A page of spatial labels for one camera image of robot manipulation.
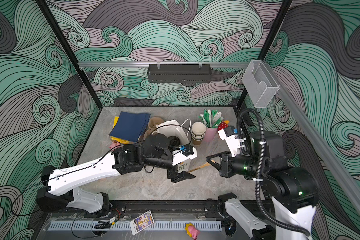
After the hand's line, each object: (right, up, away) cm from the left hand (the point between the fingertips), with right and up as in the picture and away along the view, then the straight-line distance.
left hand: (194, 165), depth 56 cm
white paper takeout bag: (-9, +13, +26) cm, 30 cm away
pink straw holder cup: (+14, +8, +37) cm, 40 cm away
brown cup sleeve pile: (-24, +15, +48) cm, 56 cm away
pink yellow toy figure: (0, -33, +9) cm, 34 cm away
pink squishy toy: (-47, +1, +39) cm, 61 cm away
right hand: (+4, +4, -6) cm, 8 cm away
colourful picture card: (-23, -31, +12) cm, 41 cm away
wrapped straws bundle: (+15, +18, +36) cm, 43 cm away
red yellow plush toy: (+25, +13, +45) cm, 53 cm away
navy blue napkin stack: (-39, +12, +44) cm, 60 cm away
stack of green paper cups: (+7, +10, +36) cm, 38 cm away
